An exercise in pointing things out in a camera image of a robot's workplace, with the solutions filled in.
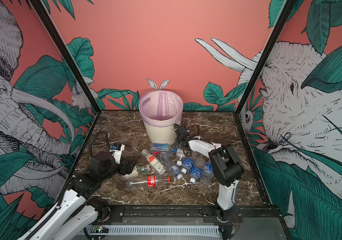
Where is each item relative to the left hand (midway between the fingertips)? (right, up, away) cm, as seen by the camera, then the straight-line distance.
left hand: (131, 158), depth 76 cm
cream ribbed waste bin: (+18, +11, +12) cm, 25 cm away
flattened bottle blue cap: (+15, +2, +22) cm, 27 cm away
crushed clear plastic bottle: (+42, -12, +12) cm, 46 cm away
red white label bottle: (+26, -1, +19) cm, 32 cm away
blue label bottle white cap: (+30, -6, +10) cm, 32 cm away
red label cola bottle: (+7, -14, +3) cm, 16 cm away
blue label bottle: (+35, -11, +7) cm, 37 cm away
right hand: (+25, +6, +20) cm, 33 cm away
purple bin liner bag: (+13, +28, +25) cm, 40 cm away
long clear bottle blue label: (+21, -8, +13) cm, 26 cm away
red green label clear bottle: (+11, -5, +10) cm, 15 cm away
